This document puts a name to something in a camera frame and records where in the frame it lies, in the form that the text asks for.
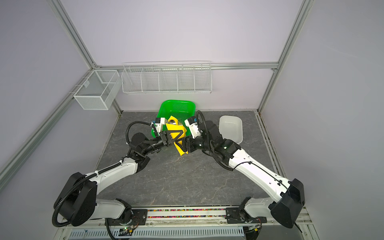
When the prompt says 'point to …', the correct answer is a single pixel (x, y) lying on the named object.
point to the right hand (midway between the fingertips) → (180, 141)
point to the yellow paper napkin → (172, 125)
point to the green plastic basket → (182, 110)
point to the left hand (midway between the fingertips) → (183, 135)
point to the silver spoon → (172, 122)
